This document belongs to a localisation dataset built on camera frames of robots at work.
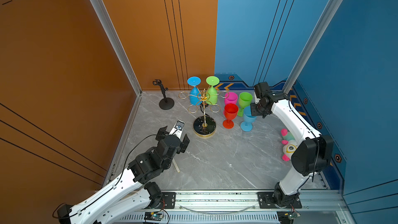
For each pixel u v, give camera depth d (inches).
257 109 29.1
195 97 30.9
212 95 35.9
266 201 28.5
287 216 27.5
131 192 18.4
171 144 19.5
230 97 38.9
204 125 38.2
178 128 22.5
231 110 37.7
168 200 29.1
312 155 18.1
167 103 43.3
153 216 27.7
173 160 33.5
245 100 37.4
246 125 38.0
